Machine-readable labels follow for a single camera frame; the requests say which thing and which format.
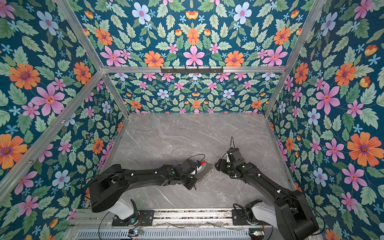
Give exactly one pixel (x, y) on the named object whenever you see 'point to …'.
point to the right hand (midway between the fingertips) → (218, 165)
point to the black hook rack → (191, 71)
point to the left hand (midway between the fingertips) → (198, 181)
